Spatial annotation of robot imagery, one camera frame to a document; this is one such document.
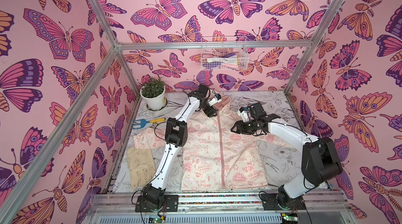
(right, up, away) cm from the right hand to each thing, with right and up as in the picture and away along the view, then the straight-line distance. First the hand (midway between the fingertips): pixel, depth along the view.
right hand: (235, 128), depth 89 cm
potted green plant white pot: (-50, +21, +11) cm, 56 cm away
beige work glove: (-52, -20, -3) cm, 56 cm away
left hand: (-10, +10, +18) cm, 23 cm away
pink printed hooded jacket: (-12, -16, -1) cm, 21 cm away
